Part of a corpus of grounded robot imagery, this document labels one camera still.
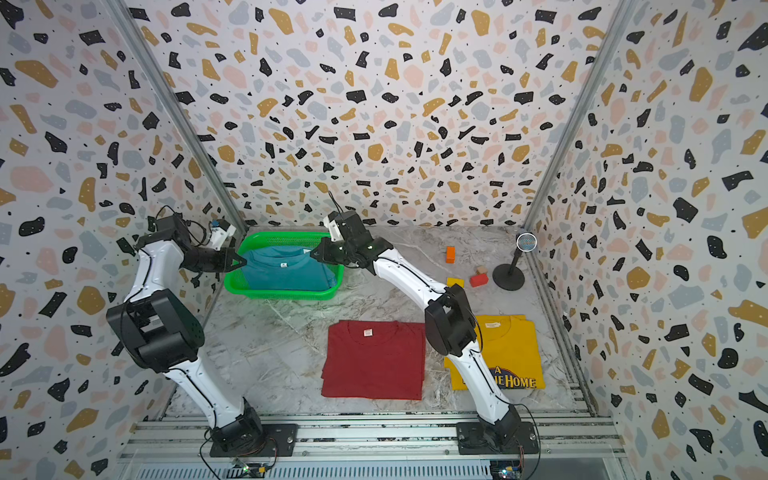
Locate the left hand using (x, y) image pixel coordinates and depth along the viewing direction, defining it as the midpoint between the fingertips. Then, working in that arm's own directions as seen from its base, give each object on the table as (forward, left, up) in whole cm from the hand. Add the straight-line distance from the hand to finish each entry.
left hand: (243, 261), depth 89 cm
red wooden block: (+4, -75, -17) cm, 77 cm away
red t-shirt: (-24, -40, -18) cm, 50 cm away
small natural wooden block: (+8, -76, -16) cm, 78 cm away
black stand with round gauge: (+5, -85, -16) cm, 87 cm away
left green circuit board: (-50, -11, -17) cm, 54 cm away
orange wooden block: (+15, -66, -16) cm, 70 cm away
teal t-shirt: (-2, -13, -1) cm, 14 cm away
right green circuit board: (-51, -72, -18) cm, 90 cm away
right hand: (-2, -22, +5) cm, 22 cm away
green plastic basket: (0, +6, -11) cm, 12 cm away
